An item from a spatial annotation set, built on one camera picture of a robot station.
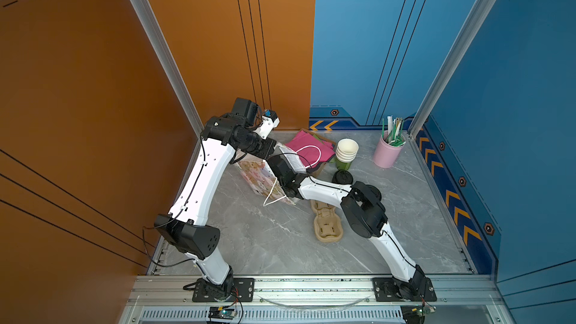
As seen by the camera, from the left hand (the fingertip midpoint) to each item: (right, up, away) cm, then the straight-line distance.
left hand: (273, 148), depth 74 cm
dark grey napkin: (+14, -9, +23) cm, 28 cm away
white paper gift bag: (-4, -12, +4) cm, 13 cm away
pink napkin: (+13, -1, +6) cm, 15 cm away
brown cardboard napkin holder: (+19, -9, +26) cm, 33 cm away
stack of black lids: (+28, -12, +22) cm, 38 cm away
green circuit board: (-16, -53, -3) cm, 55 cm away
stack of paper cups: (+30, 0, +24) cm, 39 cm away
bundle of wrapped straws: (+52, +6, +25) cm, 58 cm away
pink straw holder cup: (+49, -3, +26) cm, 55 cm away
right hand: (-9, -9, +20) cm, 24 cm away
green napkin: (+19, +6, +38) cm, 43 cm away
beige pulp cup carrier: (+20, -30, +11) cm, 37 cm away
